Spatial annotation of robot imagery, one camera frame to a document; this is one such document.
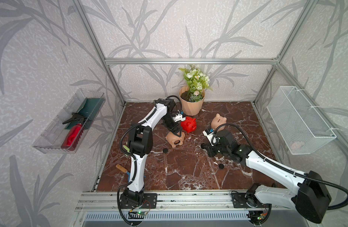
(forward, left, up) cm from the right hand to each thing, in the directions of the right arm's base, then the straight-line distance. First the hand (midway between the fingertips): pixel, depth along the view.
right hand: (202, 144), depth 81 cm
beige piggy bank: (+6, +17, -4) cm, 18 cm away
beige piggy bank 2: (+20, -13, -4) cm, 24 cm away
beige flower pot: (+30, +5, +5) cm, 31 cm away
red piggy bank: (+17, +7, -4) cm, 19 cm away
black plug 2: (-1, 0, +1) cm, 2 cm away
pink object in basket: (-6, -46, +8) cm, 47 cm away
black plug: (+3, +24, -14) cm, 28 cm away
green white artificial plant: (+38, +2, +15) cm, 41 cm away
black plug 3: (-8, -12, -13) cm, 20 cm away
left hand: (+12, +16, -4) cm, 21 cm away
